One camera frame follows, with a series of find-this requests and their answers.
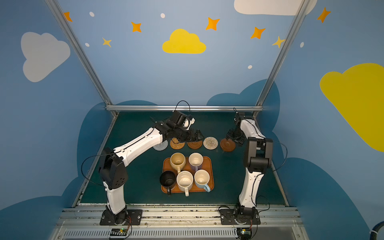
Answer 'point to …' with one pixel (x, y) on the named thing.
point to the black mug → (167, 179)
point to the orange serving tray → (207, 165)
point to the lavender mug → (195, 160)
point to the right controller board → (244, 233)
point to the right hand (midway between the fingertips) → (233, 139)
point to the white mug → (184, 180)
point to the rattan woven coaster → (175, 144)
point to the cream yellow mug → (177, 161)
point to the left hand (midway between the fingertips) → (198, 136)
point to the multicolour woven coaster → (210, 143)
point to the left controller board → (118, 232)
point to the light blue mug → (202, 178)
